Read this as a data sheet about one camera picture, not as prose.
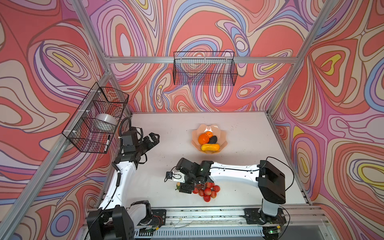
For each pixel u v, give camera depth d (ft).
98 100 2.64
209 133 3.33
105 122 2.31
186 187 2.23
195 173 1.94
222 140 3.26
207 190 2.56
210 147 3.05
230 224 2.36
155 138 2.41
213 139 3.20
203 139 3.15
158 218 2.37
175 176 2.21
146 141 2.36
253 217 2.40
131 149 1.98
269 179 1.63
